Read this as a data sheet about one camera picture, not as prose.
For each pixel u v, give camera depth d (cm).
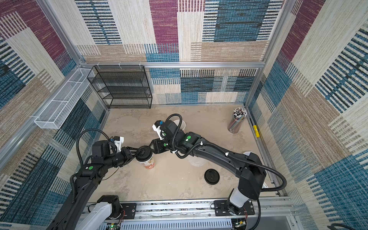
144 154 75
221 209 73
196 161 92
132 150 73
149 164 79
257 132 107
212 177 83
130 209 74
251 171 41
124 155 66
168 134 57
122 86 108
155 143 63
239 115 90
